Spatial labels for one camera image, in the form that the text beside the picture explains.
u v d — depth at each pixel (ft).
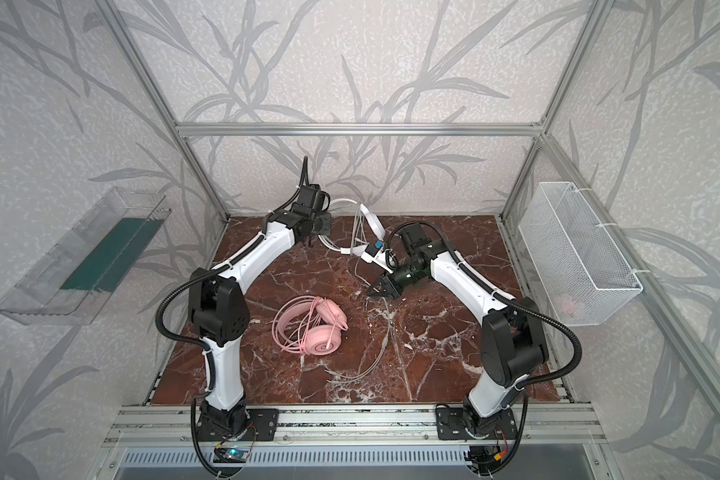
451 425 2.40
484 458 2.51
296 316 3.06
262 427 2.41
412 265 2.32
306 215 2.36
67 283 2.03
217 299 1.72
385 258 2.37
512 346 1.48
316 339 2.61
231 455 2.32
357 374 2.70
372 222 2.91
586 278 1.98
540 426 2.46
